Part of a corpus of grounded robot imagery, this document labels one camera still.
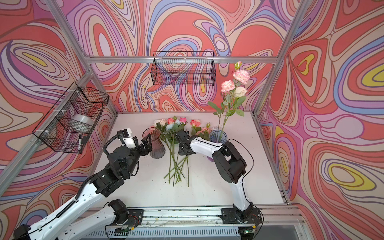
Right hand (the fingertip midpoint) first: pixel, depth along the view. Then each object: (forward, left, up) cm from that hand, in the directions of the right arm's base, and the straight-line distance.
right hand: (187, 153), depth 96 cm
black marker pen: (-7, +51, +25) cm, 58 cm away
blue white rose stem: (+17, +12, +6) cm, 22 cm away
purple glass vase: (+1, -18, +17) cm, 25 cm away
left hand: (-6, +18, +29) cm, 35 cm away
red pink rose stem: (+26, +12, +4) cm, 29 cm away
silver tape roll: (+3, +50, +32) cm, 59 cm away
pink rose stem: (+22, +2, +8) cm, 23 cm away
